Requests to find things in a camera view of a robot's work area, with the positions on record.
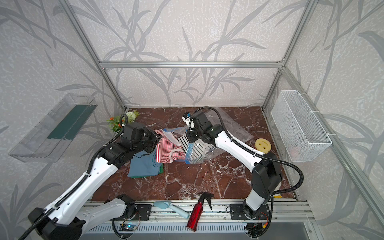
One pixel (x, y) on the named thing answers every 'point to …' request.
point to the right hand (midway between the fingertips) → (187, 131)
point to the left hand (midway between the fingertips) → (164, 134)
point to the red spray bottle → (196, 214)
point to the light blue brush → (165, 204)
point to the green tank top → (161, 172)
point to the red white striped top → (168, 151)
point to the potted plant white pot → (114, 122)
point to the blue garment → (143, 163)
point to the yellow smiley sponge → (263, 145)
